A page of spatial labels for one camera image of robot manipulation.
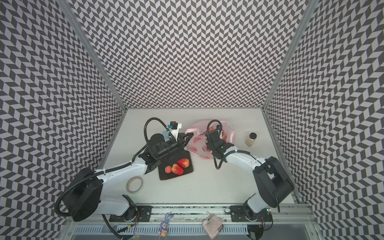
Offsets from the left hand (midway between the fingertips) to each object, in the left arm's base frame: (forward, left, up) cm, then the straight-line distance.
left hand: (194, 135), depth 75 cm
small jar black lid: (+8, -36, -13) cm, 39 cm away
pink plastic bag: (+7, -2, -21) cm, 22 cm away
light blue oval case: (-5, +12, +9) cm, 16 cm away
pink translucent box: (-37, -9, -18) cm, 41 cm away
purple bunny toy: (-36, +14, -20) cm, 44 cm away
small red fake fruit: (-10, +15, -18) cm, 26 cm away
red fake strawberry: (-7, +7, -18) cm, 20 cm away
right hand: (+4, -11, -17) cm, 20 cm away
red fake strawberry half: (-10, +10, -19) cm, 24 cm away
